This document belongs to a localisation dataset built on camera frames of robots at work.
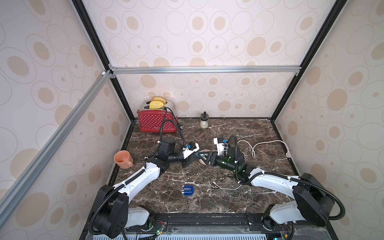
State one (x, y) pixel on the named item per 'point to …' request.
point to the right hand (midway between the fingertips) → (199, 158)
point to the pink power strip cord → (288, 153)
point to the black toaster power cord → (179, 126)
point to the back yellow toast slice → (160, 98)
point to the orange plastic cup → (123, 159)
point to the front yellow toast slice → (156, 104)
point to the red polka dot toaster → (150, 119)
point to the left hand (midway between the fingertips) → (201, 154)
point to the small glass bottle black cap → (204, 120)
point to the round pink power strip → (204, 150)
